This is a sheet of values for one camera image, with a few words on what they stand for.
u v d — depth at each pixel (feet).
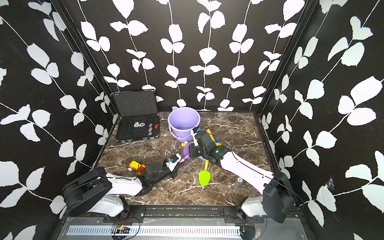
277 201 1.37
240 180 2.62
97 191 1.45
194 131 2.39
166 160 2.54
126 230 2.35
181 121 3.52
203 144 1.98
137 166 2.81
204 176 2.88
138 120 3.65
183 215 2.45
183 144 3.22
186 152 2.69
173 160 2.29
